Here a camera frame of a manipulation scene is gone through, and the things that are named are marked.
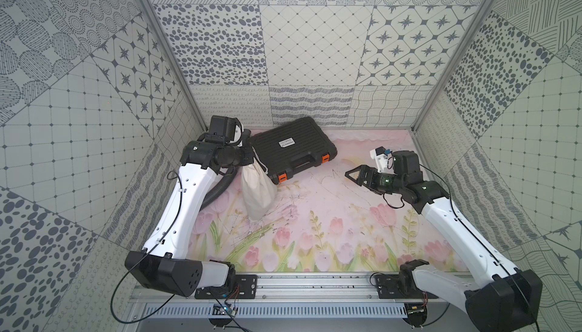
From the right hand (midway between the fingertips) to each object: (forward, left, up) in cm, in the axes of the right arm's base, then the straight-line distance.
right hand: (353, 180), depth 77 cm
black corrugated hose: (+11, +50, -16) cm, 53 cm away
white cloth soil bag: (-5, +32, -1) cm, 33 cm away
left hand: (+5, +37, +10) cm, 38 cm away
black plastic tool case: (+26, +23, -13) cm, 37 cm away
